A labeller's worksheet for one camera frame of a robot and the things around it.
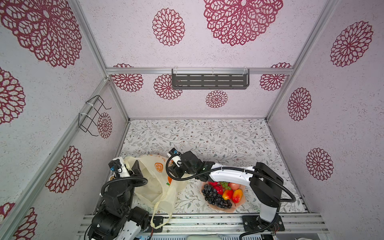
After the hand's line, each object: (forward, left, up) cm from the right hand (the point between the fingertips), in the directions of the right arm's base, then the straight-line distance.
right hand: (168, 165), depth 80 cm
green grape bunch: (-8, -31, -6) cm, 32 cm away
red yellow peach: (-13, -36, -8) cm, 39 cm away
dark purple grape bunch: (-13, -23, -7) cm, 27 cm away
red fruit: (-6, -25, -10) cm, 28 cm away
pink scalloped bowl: (-17, -35, -10) cm, 40 cm away
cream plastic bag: (-13, +2, -1) cm, 13 cm away
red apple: (-9, -28, -9) cm, 30 cm away
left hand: (-7, +12, +13) cm, 19 cm away
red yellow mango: (-11, -32, -11) cm, 36 cm away
